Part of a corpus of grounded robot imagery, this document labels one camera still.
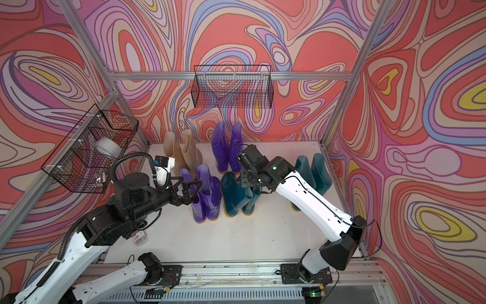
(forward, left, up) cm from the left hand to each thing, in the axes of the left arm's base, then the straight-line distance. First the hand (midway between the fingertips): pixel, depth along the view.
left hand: (195, 181), depth 60 cm
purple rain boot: (+2, -3, -10) cm, 10 cm away
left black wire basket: (+17, +50, -7) cm, 53 cm away
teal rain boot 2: (+3, -18, -25) cm, 31 cm away
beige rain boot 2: (+22, +8, -13) cm, 26 cm away
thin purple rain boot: (+28, -5, -12) cm, 31 cm away
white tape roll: (+18, +38, -3) cm, 43 cm away
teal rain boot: (+9, -11, -24) cm, 28 cm away
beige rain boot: (+28, +15, -15) cm, 36 cm away
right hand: (+7, -18, -10) cm, 22 cm away
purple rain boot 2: (+26, -11, -12) cm, 31 cm away
